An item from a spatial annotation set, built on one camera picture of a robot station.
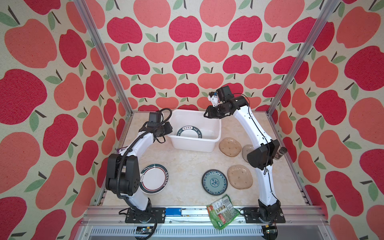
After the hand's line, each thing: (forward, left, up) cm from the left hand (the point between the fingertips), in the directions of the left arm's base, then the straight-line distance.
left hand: (174, 128), depth 92 cm
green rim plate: (+8, -10, -14) cm, 19 cm away
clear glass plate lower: (-26, -39, -15) cm, 49 cm away
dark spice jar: (-15, -65, -5) cm, 66 cm away
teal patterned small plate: (-28, -24, -16) cm, 41 cm away
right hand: (+3, -22, +9) cm, 24 cm away
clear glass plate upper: (-5, -37, -15) cm, 41 cm away
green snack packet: (-44, -26, -14) cm, 53 cm away
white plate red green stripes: (-26, +11, -16) cm, 33 cm away
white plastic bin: (+10, -25, -12) cm, 29 cm away
